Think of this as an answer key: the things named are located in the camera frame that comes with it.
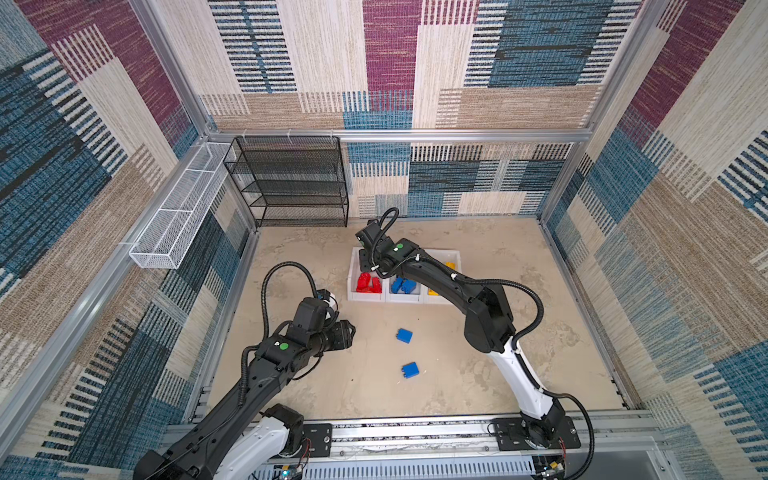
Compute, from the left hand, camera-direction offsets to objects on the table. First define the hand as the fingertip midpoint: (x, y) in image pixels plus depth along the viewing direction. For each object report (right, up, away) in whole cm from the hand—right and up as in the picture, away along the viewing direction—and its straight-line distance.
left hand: (348, 326), depth 80 cm
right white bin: (+32, +17, +22) cm, 43 cm away
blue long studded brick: (+13, +9, +19) cm, 25 cm away
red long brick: (+2, +9, +19) cm, 21 cm away
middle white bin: (+20, +6, +14) cm, 25 cm away
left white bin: (-1, +14, +17) cm, 21 cm away
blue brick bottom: (+17, -13, +4) cm, 22 cm away
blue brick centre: (+15, -6, +11) cm, 20 cm away
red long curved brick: (+7, +8, +19) cm, 21 cm away
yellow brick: (+20, +11, -14) cm, 27 cm away
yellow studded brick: (+32, +15, +23) cm, 42 cm away
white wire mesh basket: (-57, +23, +12) cm, 63 cm away
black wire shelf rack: (-25, +45, +31) cm, 60 cm away
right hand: (+5, +17, +14) cm, 22 cm away
